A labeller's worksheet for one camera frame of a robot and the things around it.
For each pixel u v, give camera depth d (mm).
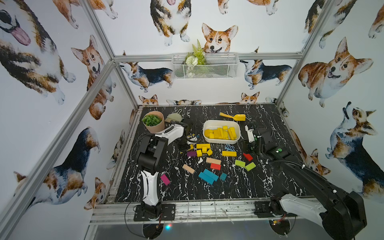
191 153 930
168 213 737
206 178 839
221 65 924
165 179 838
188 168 881
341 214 379
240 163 902
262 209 734
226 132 1029
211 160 905
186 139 849
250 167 881
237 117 1133
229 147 952
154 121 952
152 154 525
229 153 933
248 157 933
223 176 839
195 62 817
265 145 606
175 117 1146
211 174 854
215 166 879
